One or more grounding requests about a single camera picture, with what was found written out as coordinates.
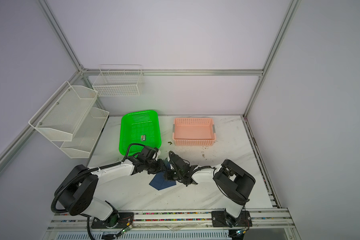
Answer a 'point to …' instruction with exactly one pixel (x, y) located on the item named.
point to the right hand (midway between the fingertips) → (160, 176)
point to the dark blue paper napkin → (160, 182)
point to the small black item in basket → (143, 138)
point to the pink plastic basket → (194, 131)
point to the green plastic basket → (142, 127)
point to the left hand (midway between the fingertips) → (165, 169)
